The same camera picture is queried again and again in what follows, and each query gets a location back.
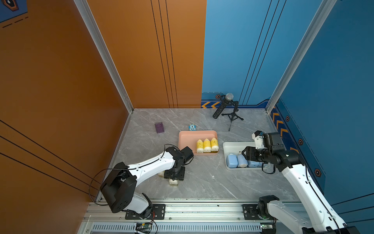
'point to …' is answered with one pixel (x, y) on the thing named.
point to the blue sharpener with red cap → (242, 162)
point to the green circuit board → (148, 225)
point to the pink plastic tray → (189, 138)
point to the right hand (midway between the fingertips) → (246, 152)
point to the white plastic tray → (234, 147)
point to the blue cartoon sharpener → (192, 127)
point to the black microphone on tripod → (226, 100)
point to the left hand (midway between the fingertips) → (178, 176)
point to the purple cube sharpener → (159, 127)
